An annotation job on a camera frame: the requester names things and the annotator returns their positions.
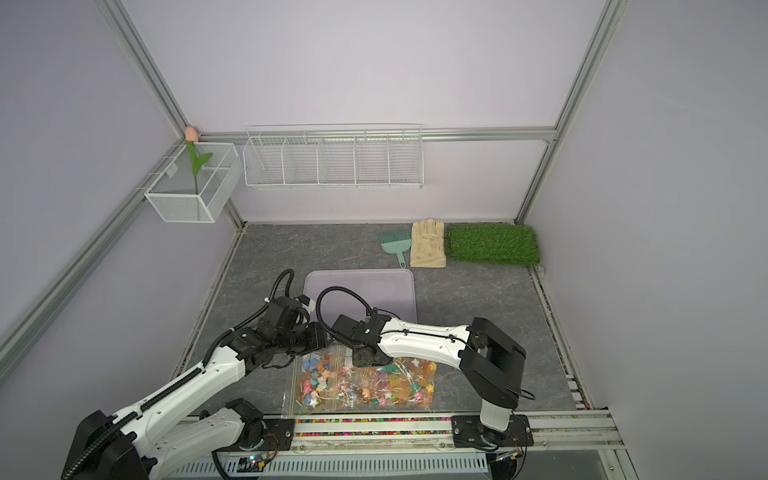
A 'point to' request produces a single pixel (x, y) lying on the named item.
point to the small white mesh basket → (178, 194)
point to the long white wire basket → (333, 157)
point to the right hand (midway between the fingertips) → (366, 355)
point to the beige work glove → (428, 244)
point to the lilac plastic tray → (393, 290)
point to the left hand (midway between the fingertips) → (332, 340)
